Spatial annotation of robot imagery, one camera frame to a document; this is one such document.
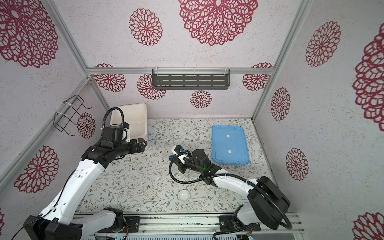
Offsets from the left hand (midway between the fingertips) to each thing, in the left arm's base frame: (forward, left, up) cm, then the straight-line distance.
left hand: (139, 146), depth 77 cm
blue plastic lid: (+17, -54, -24) cm, 61 cm away
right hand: (-4, -17, -2) cm, 17 cm away
